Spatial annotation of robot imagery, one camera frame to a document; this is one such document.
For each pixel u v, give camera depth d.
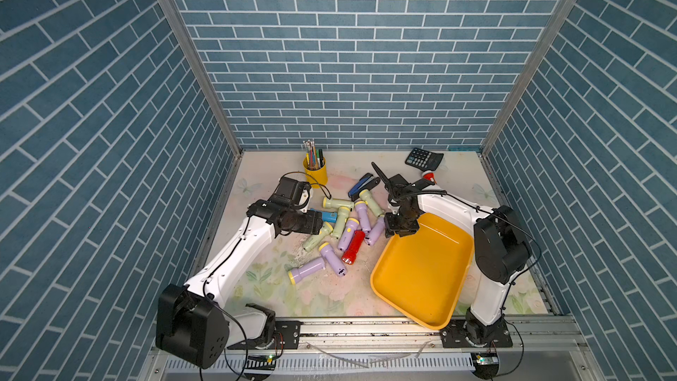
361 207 0.99
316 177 1.03
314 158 1.02
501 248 0.50
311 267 0.84
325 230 0.91
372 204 0.99
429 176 1.08
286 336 0.74
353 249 0.88
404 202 0.68
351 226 0.93
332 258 0.85
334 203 0.99
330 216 0.96
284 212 0.58
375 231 0.92
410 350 0.72
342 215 0.96
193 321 0.38
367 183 1.08
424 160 1.16
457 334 0.74
